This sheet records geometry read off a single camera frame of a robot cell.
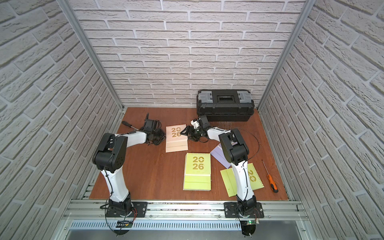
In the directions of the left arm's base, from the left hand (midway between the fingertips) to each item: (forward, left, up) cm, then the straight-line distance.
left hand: (170, 133), depth 101 cm
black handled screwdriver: (+9, +31, -2) cm, 32 cm away
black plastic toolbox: (+13, -38, +16) cm, 43 cm away
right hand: (-2, -11, +2) cm, 11 cm away
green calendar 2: (-31, -37, -1) cm, 48 cm away
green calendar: (-29, -19, +1) cm, 34 cm away
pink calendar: (-5, -4, -2) cm, 6 cm away
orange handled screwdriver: (-36, -60, +1) cm, 70 cm away
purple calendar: (-15, -33, -2) cm, 36 cm away
